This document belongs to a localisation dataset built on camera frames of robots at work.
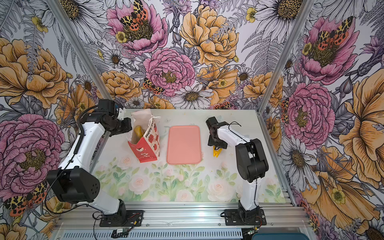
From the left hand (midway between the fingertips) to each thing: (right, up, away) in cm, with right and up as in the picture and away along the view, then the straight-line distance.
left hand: (131, 132), depth 82 cm
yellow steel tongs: (+46, -12, +6) cm, 48 cm away
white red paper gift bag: (+8, -9, 0) cm, 12 cm away
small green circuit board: (0, -47, -10) cm, 48 cm away
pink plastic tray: (+27, -10, +20) cm, 35 cm away
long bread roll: (0, 0, +11) cm, 11 cm away
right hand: (+48, -10, +13) cm, 51 cm away
